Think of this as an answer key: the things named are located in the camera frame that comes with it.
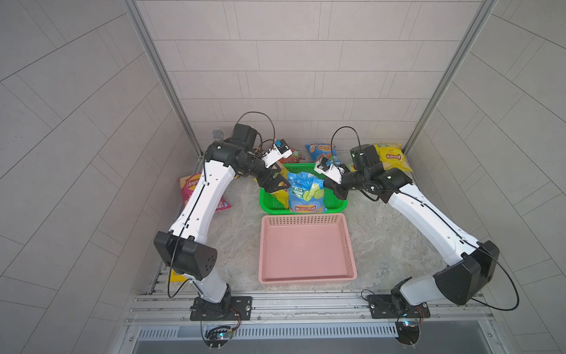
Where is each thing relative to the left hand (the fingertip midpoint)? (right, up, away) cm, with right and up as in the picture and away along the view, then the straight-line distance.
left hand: (285, 173), depth 72 cm
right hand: (+12, -3, +2) cm, 13 cm away
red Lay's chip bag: (+4, +7, +33) cm, 34 cm away
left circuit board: (-20, -48, -8) cm, 53 cm away
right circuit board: (+39, -50, -4) cm, 63 cm away
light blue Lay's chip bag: (+7, -7, -1) cm, 10 cm away
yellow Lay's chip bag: (+52, +8, +36) cm, 64 cm away
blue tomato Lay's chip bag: (+18, +10, +36) cm, 41 cm away
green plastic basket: (-8, -14, +24) cm, 29 cm away
